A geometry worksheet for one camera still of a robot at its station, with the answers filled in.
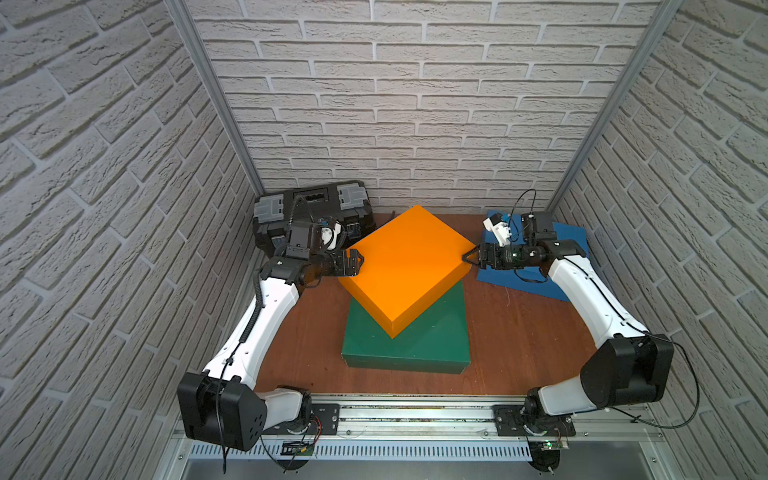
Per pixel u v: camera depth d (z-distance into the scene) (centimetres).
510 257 69
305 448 71
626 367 42
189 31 72
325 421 74
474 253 74
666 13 69
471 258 75
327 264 66
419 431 73
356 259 71
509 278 69
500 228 74
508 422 73
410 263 76
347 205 100
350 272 69
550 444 71
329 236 65
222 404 38
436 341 76
